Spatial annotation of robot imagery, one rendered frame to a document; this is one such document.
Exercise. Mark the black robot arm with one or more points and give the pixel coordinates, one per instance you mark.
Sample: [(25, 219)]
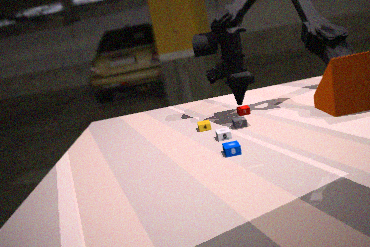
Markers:
[(327, 40)]

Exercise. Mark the blue block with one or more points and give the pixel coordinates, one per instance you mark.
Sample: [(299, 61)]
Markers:
[(231, 149)]

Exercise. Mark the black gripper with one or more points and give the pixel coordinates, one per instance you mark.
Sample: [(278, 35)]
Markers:
[(239, 76)]

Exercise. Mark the yellow block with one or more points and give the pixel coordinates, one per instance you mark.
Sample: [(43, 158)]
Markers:
[(204, 125)]

